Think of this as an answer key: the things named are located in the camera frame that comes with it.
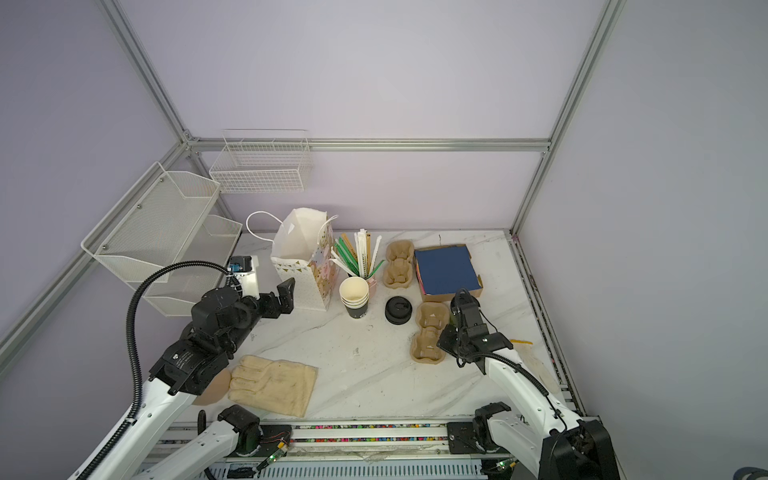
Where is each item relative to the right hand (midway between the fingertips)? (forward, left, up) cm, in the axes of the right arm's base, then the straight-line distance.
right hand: (437, 340), depth 85 cm
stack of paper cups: (+15, +25, +3) cm, 29 cm away
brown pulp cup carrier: (+29, +10, -1) cm, 31 cm away
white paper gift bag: (+32, +43, +5) cm, 54 cm away
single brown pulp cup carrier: (+10, 0, -5) cm, 11 cm away
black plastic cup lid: (+12, +11, -2) cm, 16 cm away
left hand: (+4, +41, +24) cm, 48 cm away
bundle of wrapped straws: (+26, +25, +8) cm, 37 cm away
